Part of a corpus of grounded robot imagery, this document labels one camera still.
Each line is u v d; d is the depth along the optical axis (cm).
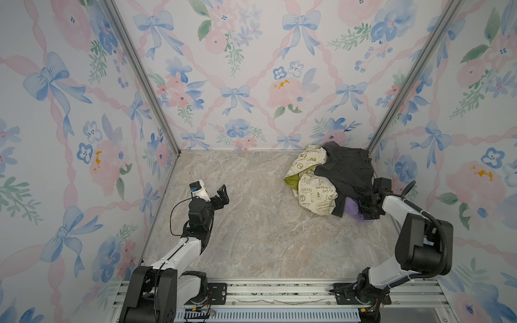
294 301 73
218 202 76
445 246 42
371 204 72
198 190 72
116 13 70
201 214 64
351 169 102
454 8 68
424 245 46
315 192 93
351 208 93
